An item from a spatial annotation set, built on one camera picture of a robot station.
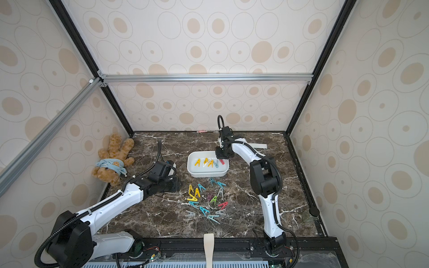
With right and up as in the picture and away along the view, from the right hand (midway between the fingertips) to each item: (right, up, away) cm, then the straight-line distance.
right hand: (226, 155), depth 100 cm
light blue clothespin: (-6, -6, +3) cm, 9 cm away
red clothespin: (-2, -4, +3) cm, 5 cm away
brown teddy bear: (-63, -3, -8) cm, 64 cm away
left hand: (-22, -13, -16) cm, 30 cm away
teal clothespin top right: (-4, -16, -6) cm, 18 cm away
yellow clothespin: (-12, -3, +3) cm, 13 cm away
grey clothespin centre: (-3, -20, -10) cm, 22 cm away
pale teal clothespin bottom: (-8, -30, -19) cm, 36 cm away
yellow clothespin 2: (-9, -5, +3) cm, 11 cm away
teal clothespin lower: (-12, -27, -15) cm, 33 cm away
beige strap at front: (-9, -39, -26) cm, 48 cm away
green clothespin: (-7, -23, -12) cm, 27 cm away
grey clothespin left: (-18, -28, -17) cm, 38 cm away
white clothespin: (-10, -3, +3) cm, 11 cm away
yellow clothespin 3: (-18, -22, -13) cm, 31 cm away
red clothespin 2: (-2, -25, -14) cm, 29 cm away
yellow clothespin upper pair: (-16, -19, -10) cm, 27 cm away
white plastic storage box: (-13, -9, -3) cm, 16 cm away
